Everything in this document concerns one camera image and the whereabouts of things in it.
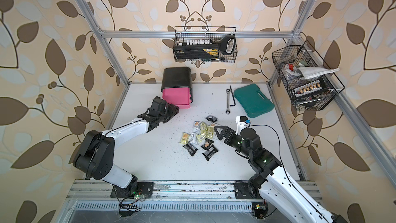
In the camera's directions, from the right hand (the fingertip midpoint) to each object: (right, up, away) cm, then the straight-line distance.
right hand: (218, 130), depth 74 cm
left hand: (-22, +9, +16) cm, 29 cm away
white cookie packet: (-12, -3, +20) cm, 24 cm away
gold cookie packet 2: (-3, -5, +18) cm, 19 cm away
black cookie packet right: (-4, -15, +11) cm, 19 cm away
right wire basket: (+39, +37, +11) cm, 55 cm away
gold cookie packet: (-19, -8, +17) cm, 27 cm away
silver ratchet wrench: (+9, +7, +31) cm, 33 cm away
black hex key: (+14, +10, +35) cm, 39 cm away
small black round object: (-2, +2, +25) cm, 26 cm away
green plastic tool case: (+25, +15, +35) cm, 45 cm away
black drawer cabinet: (-26, +30, +36) cm, 54 cm away
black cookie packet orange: (-5, -10, +14) cm, 18 cm away
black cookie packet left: (-15, -13, +13) cm, 24 cm away
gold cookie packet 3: (-9, -8, +17) cm, 21 cm away
